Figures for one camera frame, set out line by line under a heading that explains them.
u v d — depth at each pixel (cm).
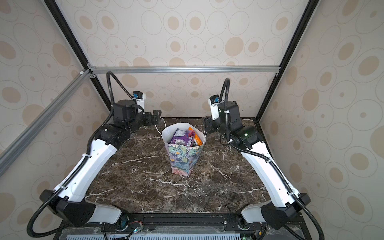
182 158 76
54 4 67
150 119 62
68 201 39
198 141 81
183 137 79
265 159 41
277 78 95
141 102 60
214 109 57
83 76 85
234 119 47
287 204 38
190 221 75
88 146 45
